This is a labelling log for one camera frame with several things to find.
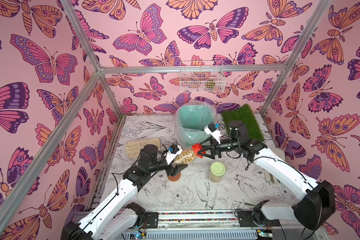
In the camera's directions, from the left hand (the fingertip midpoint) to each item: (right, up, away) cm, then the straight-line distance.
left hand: (183, 157), depth 73 cm
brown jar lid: (-5, -15, +14) cm, 21 cm away
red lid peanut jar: (+1, +1, -3) cm, 3 cm away
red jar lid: (+6, +6, -7) cm, 11 cm away
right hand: (+8, +6, -3) cm, 10 cm away
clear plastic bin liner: (+7, +30, +19) cm, 37 cm away
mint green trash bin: (+6, +20, +25) cm, 33 cm away
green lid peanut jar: (+18, -7, +5) cm, 20 cm away
